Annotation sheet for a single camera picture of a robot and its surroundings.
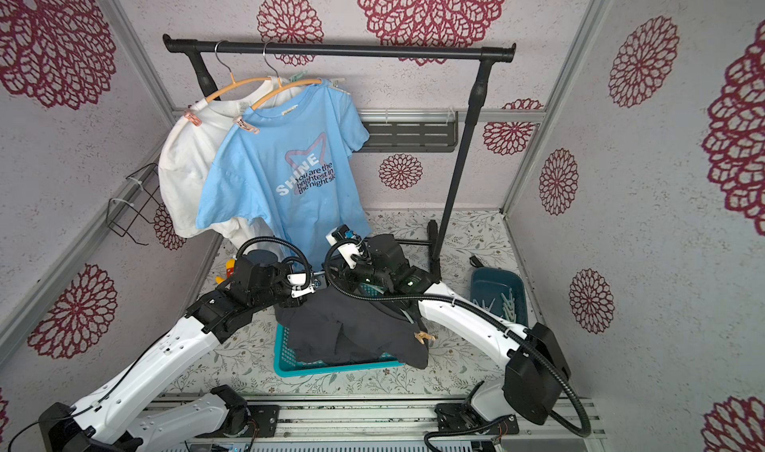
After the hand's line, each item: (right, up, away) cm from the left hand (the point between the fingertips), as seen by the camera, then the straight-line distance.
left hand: (308, 271), depth 75 cm
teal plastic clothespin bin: (+58, -9, +23) cm, 63 cm away
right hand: (+5, +3, -5) cm, 7 cm away
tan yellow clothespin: (+28, -15, -3) cm, 32 cm away
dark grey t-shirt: (+6, -14, +1) cm, 15 cm away
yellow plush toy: (-31, -2, +22) cm, 38 cm away
